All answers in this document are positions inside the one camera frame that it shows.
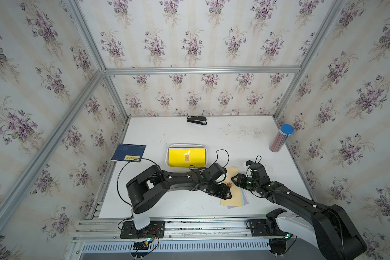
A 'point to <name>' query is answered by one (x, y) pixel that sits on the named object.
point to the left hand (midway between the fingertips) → (229, 198)
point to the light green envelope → (242, 201)
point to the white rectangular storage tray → (185, 144)
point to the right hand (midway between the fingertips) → (235, 180)
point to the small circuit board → (141, 245)
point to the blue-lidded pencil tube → (279, 141)
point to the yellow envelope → (186, 156)
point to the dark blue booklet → (129, 152)
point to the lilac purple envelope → (245, 199)
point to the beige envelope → (235, 189)
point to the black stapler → (197, 119)
